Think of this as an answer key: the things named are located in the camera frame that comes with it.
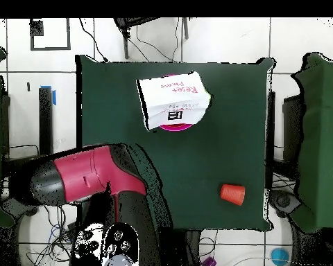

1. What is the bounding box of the black camera tripod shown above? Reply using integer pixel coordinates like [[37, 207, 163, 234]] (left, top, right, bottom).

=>
[[112, 17, 190, 60]]

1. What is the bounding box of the white paper reset sign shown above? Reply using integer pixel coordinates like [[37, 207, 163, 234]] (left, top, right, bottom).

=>
[[135, 70, 212, 131]]

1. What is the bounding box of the orange ribbed cup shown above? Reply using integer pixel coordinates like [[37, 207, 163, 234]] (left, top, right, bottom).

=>
[[219, 183, 246, 206]]

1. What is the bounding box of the pink bowl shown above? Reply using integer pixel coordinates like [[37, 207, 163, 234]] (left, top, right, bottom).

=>
[[157, 73, 195, 132]]

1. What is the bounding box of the dark green tablecloth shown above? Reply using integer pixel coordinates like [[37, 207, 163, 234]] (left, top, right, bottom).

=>
[[75, 54, 275, 232]]

